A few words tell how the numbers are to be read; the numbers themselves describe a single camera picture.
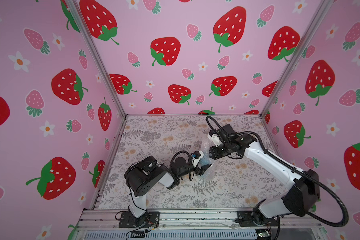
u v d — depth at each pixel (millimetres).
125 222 732
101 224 731
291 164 464
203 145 757
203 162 781
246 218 735
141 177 499
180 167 698
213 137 744
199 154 732
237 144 562
